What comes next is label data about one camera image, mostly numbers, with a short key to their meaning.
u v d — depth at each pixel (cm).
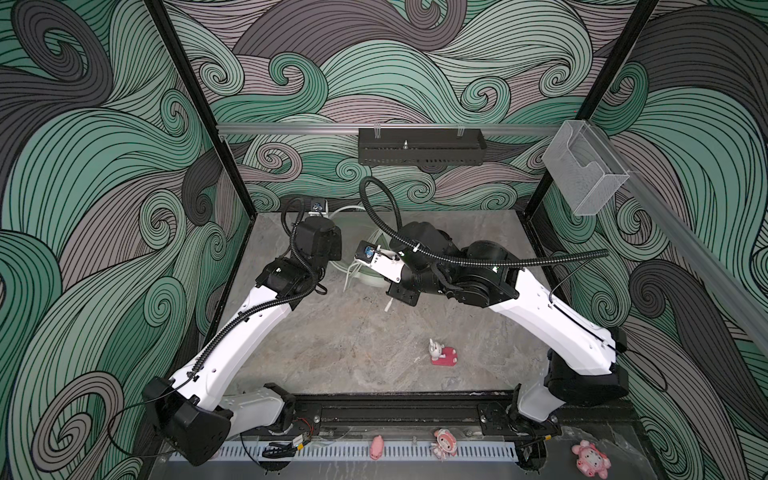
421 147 96
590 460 65
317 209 59
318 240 53
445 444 67
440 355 79
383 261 48
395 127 95
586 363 39
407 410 76
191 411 36
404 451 70
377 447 69
